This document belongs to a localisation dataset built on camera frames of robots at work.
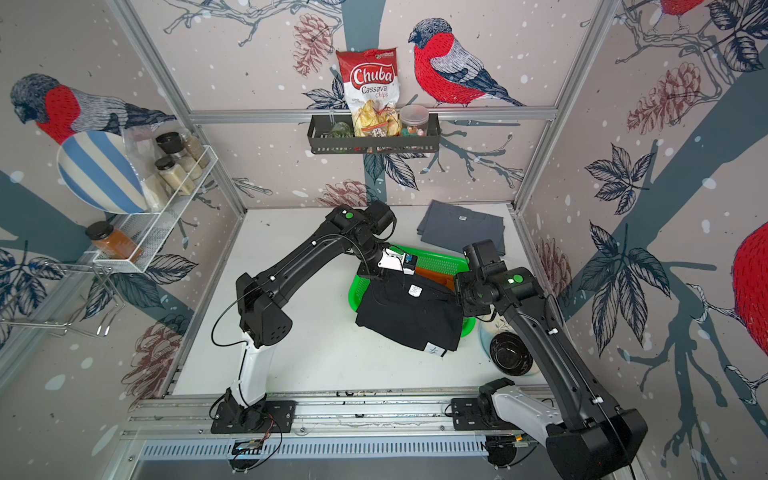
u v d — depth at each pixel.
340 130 0.92
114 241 0.62
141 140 0.71
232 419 0.63
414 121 0.83
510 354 0.80
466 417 0.73
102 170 0.67
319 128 0.91
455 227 1.16
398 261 0.69
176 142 0.79
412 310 0.77
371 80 0.79
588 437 0.36
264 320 0.56
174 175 0.76
